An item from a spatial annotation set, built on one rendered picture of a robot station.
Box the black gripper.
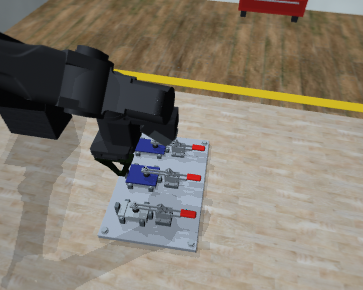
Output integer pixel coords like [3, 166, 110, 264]
[90, 114, 143, 177]

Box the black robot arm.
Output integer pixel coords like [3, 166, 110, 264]
[0, 39, 179, 147]

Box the grey toggle clamp with red handle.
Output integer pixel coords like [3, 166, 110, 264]
[151, 139, 205, 158]

